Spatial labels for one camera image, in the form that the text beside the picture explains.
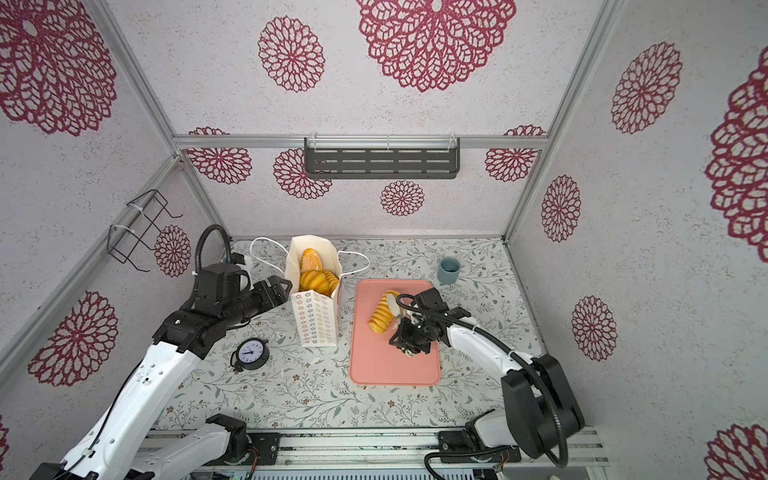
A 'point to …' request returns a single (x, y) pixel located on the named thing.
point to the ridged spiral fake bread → (382, 314)
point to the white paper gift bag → (320, 313)
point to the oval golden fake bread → (310, 261)
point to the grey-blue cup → (448, 271)
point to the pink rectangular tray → (374, 360)
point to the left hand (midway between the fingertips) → (280, 293)
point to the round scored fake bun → (315, 280)
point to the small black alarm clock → (250, 353)
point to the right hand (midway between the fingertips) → (391, 338)
